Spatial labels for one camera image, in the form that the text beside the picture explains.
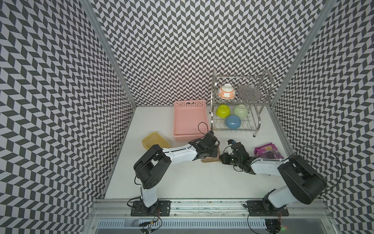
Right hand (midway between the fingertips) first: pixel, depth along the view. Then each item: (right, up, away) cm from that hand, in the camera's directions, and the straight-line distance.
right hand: (220, 159), depth 91 cm
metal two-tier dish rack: (+9, +36, -6) cm, 37 cm away
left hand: (-4, +5, -2) cm, 7 cm away
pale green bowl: (+17, +32, +12) cm, 38 cm away
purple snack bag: (+30, +6, -3) cm, 31 cm away
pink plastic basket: (-19, +24, +18) cm, 35 cm away
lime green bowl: (+5, +31, +14) cm, 35 cm away
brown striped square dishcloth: (-6, +1, -2) cm, 6 cm away
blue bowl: (+11, +24, +10) cm, 28 cm away
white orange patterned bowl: (+3, +41, -8) cm, 42 cm away
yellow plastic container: (-43, +12, +3) cm, 45 cm away
